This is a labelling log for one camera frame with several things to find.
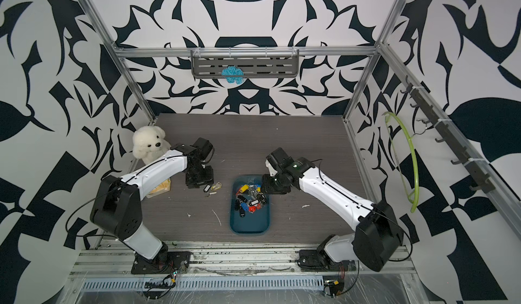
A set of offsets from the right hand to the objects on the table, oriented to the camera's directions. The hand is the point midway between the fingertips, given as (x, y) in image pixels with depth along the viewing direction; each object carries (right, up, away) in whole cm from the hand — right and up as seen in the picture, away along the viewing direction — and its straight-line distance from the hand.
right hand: (264, 186), depth 80 cm
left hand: (-24, +1, +8) cm, 25 cm away
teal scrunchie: (-13, +47, +12) cm, 50 cm away
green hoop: (+47, +2, -16) cm, 50 cm away
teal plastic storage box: (-3, -16, +3) cm, 16 cm away
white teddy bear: (-48, +17, +7) cm, 52 cm away
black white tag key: (-25, -4, +12) cm, 28 cm away
